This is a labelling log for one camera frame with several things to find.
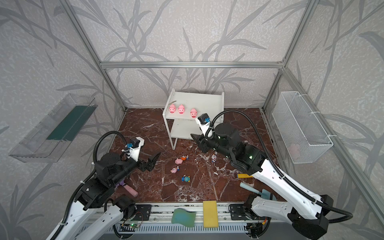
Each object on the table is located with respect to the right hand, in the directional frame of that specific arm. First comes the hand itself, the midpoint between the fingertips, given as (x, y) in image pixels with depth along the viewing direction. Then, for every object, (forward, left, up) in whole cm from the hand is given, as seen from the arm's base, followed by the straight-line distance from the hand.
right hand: (197, 126), depth 63 cm
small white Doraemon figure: (+2, -9, -35) cm, 36 cm away
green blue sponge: (-29, +9, -36) cm, 47 cm away
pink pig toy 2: (+12, +8, -2) cm, 14 cm away
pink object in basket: (-4, -48, -17) cm, 51 cm away
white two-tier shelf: (+17, +10, -22) cm, 30 cm away
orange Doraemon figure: (+2, +9, -35) cm, 36 cm away
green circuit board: (-32, +31, -36) cm, 57 cm away
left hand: (-4, +19, -9) cm, 22 cm away
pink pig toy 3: (+9, +2, -2) cm, 10 cm away
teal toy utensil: (-18, -35, -36) cm, 53 cm away
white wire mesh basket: (-4, -44, -3) cm, 44 cm away
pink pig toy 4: (-1, +12, -34) cm, 37 cm away
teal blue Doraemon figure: (-11, +7, -35) cm, 37 cm away
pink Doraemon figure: (-6, +14, -35) cm, 38 cm away
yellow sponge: (-28, -6, -35) cm, 45 cm away
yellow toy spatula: (-10, -25, -34) cm, 44 cm away
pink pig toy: (+12, +13, -2) cm, 18 cm away
